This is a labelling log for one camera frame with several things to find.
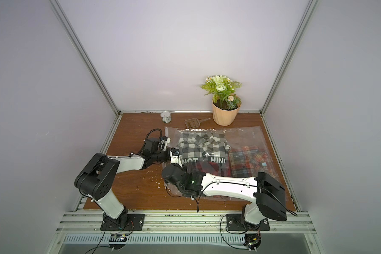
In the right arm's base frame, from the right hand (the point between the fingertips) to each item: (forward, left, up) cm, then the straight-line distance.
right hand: (165, 163), depth 73 cm
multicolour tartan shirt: (+11, -45, -17) cm, 49 cm away
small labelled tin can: (+42, +8, -12) cm, 45 cm away
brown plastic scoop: (+42, -12, -18) cm, 48 cm away
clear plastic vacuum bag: (+29, -41, -17) cm, 53 cm away
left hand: (+12, -5, -13) cm, 18 cm away
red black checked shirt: (+5, -30, -17) cm, 35 cm away
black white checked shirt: (+20, -12, -16) cm, 28 cm away
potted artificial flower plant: (+47, -33, -4) cm, 57 cm away
